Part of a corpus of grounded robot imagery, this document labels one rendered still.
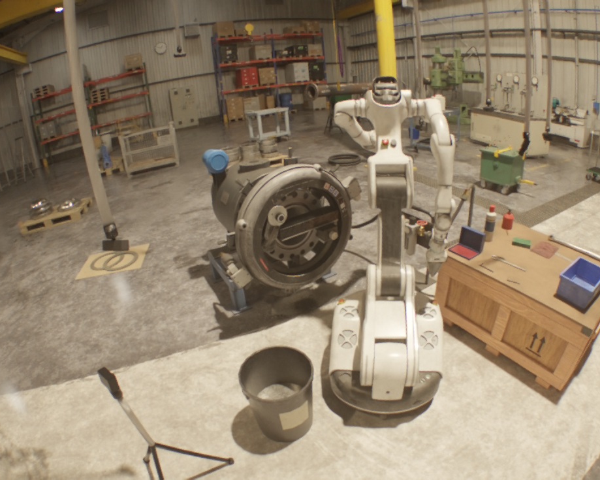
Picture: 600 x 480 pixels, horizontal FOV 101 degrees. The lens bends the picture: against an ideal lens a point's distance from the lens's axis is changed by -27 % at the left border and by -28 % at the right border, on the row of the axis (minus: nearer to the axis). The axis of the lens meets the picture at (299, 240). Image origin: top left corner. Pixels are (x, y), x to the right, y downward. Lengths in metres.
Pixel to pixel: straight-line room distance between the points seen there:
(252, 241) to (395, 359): 0.94
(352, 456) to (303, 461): 0.21
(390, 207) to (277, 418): 1.03
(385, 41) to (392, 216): 4.10
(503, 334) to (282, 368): 1.21
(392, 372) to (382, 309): 0.31
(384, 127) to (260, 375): 1.30
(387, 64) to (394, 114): 3.73
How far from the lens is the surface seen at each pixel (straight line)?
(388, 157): 1.59
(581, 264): 2.08
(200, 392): 1.93
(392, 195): 1.54
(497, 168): 4.74
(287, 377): 1.66
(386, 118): 1.64
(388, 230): 1.56
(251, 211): 1.76
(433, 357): 1.65
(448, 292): 2.13
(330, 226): 1.95
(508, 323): 1.96
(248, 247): 1.81
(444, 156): 1.47
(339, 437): 1.64
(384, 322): 1.52
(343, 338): 1.64
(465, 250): 2.08
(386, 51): 5.37
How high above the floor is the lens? 1.42
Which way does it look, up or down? 26 degrees down
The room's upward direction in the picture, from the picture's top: 6 degrees counter-clockwise
